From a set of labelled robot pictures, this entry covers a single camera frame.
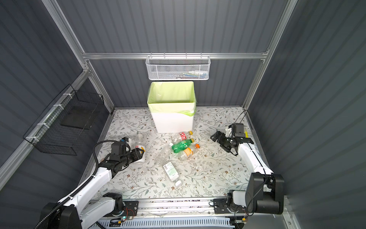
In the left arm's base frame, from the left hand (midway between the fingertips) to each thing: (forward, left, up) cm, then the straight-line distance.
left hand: (140, 152), depth 86 cm
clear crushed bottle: (0, -12, -9) cm, 15 cm away
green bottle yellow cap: (+5, -25, -4) cm, 26 cm away
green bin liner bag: (+37, -21, +13) cm, 44 cm away
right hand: (+3, -48, +4) cm, 48 cm away
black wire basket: (+4, +35, +20) cm, 41 cm away
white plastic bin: (+18, -20, +6) cm, 27 cm away
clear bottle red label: (+12, -26, -2) cm, 28 cm away
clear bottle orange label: (0, -30, -3) cm, 30 cm away
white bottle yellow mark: (+7, +1, -1) cm, 7 cm away
